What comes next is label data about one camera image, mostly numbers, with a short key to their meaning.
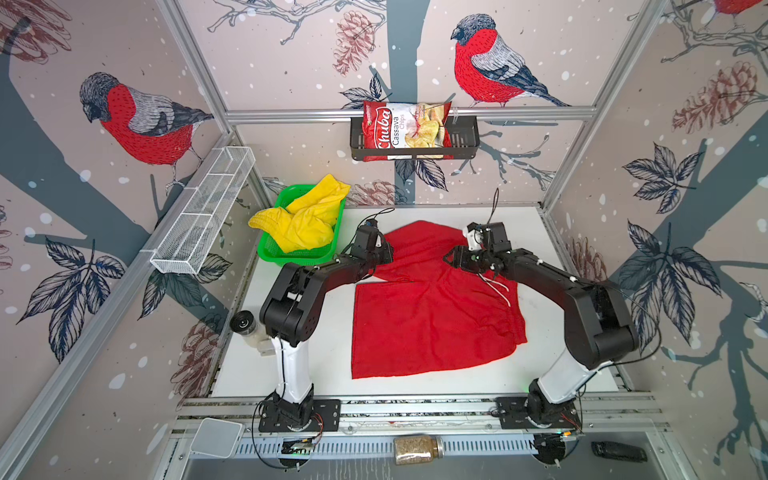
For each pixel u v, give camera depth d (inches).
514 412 29.3
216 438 27.7
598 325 18.5
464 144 36.5
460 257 32.8
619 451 26.6
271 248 40.4
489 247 29.3
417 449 25.9
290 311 21.2
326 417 28.9
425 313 35.8
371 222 35.6
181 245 28.0
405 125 34.5
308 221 41.1
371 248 31.6
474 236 32.8
